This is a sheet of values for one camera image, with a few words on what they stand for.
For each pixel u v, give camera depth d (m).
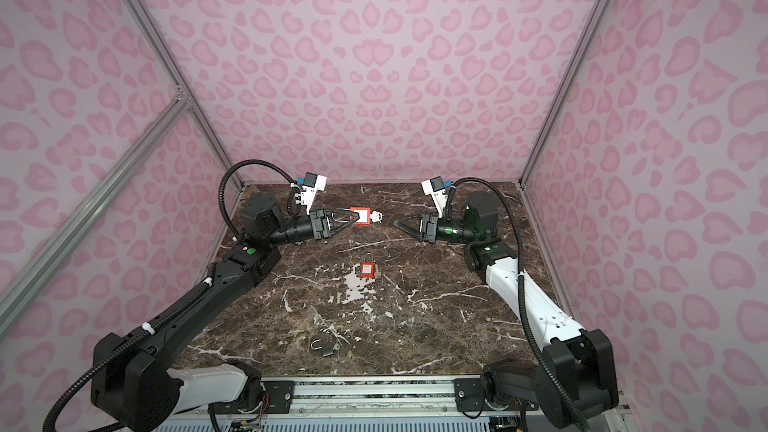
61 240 0.58
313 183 0.64
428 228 0.63
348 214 0.65
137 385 0.39
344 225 0.65
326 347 0.81
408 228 0.69
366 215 0.66
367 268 0.95
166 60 0.84
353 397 0.75
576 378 0.40
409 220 0.66
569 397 0.37
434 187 0.65
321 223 0.61
